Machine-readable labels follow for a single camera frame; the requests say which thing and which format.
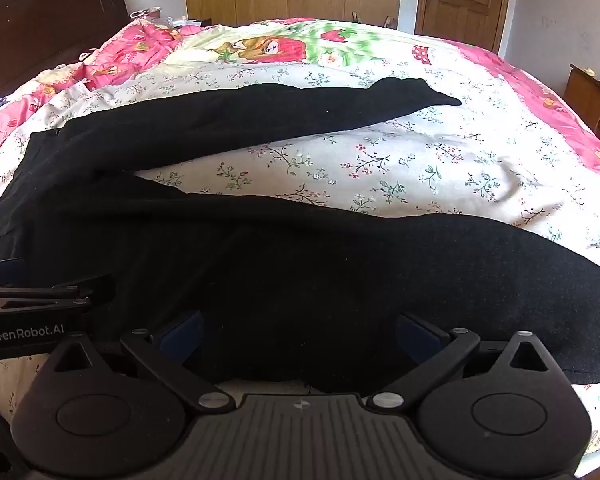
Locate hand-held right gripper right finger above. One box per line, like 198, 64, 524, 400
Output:
366, 311, 552, 409

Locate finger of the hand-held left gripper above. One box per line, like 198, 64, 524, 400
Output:
0, 257, 27, 289
0, 274, 117, 312

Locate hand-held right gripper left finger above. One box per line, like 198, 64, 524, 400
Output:
54, 310, 238, 413

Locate black pants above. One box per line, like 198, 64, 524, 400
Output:
0, 77, 600, 396

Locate floral printed blanket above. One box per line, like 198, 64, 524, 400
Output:
0, 17, 600, 480

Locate dark wooden headboard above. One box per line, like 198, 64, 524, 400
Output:
0, 0, 131, 111

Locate wooden desk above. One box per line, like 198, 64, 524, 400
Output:
562, 62, 600, 153

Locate clutter on nightstand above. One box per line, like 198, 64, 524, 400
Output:
129, 6, 212, 30

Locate wooden door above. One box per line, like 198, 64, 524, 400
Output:
415, 0, 513, 41

